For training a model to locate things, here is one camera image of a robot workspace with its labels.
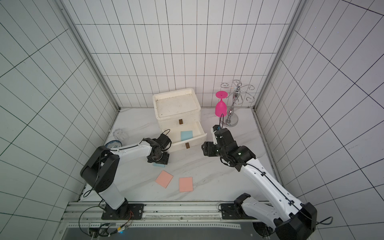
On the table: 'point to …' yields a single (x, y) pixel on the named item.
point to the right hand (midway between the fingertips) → (202, 146)
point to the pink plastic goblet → (220, 107)
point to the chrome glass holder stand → (231, 120)
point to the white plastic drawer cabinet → (178, 113)
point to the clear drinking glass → (119, 135)
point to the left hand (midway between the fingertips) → (158, 162)
